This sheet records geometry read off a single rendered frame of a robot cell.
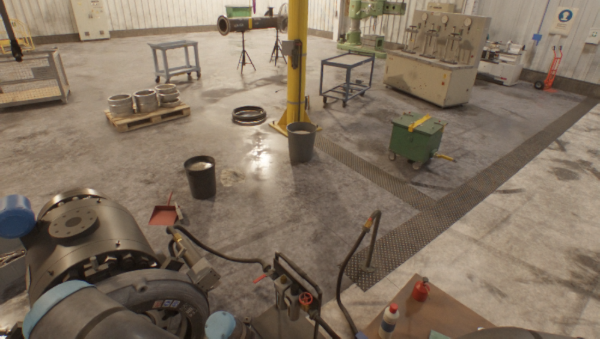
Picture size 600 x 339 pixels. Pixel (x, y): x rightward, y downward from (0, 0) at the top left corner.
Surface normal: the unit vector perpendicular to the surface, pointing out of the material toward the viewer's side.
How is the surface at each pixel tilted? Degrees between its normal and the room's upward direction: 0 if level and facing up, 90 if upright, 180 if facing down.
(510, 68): 90
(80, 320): 5
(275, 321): 0
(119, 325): 27
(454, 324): 0
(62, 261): 18
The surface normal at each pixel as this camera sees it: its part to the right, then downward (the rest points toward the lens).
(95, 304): 0.20, -0.98
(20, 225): 0.68, 0.36
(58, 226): 0.03, -0.88
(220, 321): -0.11, -0.69
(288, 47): -0.15, 0.47
